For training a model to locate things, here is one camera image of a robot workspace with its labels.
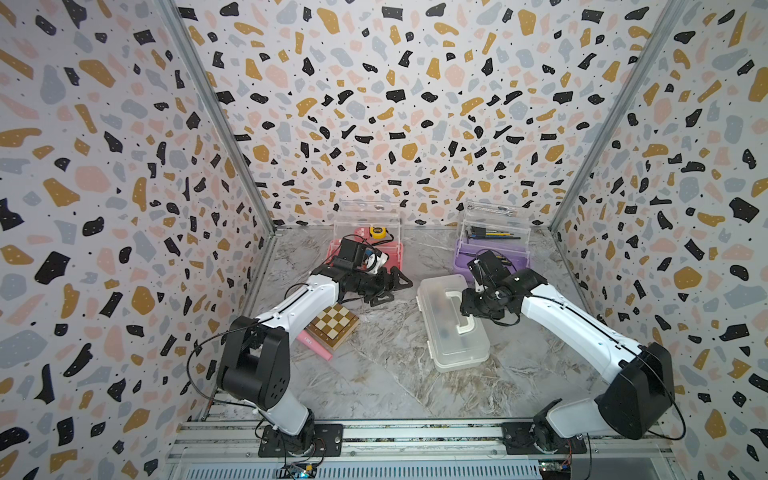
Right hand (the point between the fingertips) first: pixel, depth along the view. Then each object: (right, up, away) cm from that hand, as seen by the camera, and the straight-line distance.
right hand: (467, 308), depth 83 cm
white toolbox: (-4, -8, -2) cm, 10 cm away
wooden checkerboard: (-39, -7, +9) cm, 41 cm away
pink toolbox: (-28, +27, +32) cm, 50 cm away
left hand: (-17, +6, 0) cm, 18 cm away
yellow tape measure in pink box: (-27, +23, +25) cm, 43 cm away
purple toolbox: (+18, +25, +30) cm, 43 cm away
